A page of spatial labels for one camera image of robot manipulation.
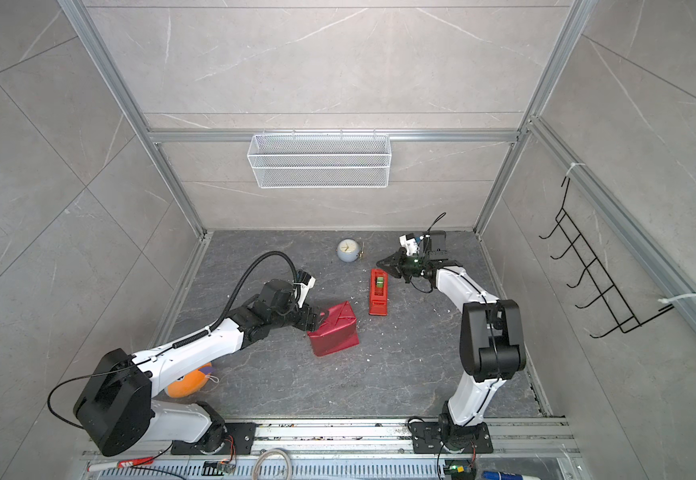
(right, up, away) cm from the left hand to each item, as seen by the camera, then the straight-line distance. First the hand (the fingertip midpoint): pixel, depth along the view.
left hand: (319, 304), depth 84 cm
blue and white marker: (+44, -37, -16) cm, 60 cm away
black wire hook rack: (+65, +4, -21) cm, 69 cm away
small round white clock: (+8, +16, +26) cm, 31 cm away
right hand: (+17, +12, +5) cm, 22 cm away
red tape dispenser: (+18, +2, +13) cm, 22 cm away
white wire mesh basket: (0, +46, +16) cm, 49 cm away
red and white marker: (-46, -36, -15) cm, 60 cm away
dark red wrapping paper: (+6, -7, -5) cm, 10 cm away
